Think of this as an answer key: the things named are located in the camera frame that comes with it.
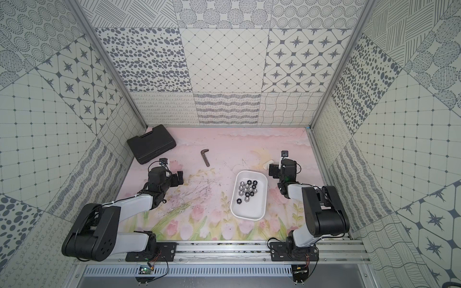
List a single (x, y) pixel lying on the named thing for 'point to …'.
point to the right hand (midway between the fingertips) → (282, 166)
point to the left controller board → (144, 269)
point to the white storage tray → (249, 195)
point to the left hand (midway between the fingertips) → (172, 170)
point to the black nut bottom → (239, 199)
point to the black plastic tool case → (152, 144)
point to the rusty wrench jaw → (204, 156)
